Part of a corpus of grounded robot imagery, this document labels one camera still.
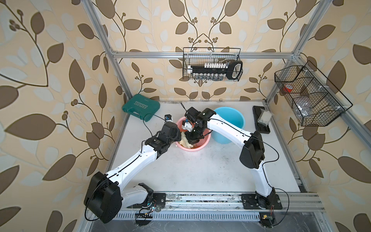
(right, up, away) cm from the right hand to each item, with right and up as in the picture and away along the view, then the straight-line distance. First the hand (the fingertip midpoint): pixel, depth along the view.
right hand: (187, 144), depth 82 cm
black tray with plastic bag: (+54, +15, +21) cm, 60 cm away
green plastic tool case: (-36, +24, +30) cm, 53 cm away
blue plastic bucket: (+28, +17, +7) cm, 33 cm away
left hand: (-7, +9, +1) cm, 11 cm away
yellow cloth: (-1, +2, -5) cm, 6 cm away
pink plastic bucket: (+8, +2, -5) cm, 10 cm away
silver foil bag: (+60, +20, -10) cm, 64 cm away
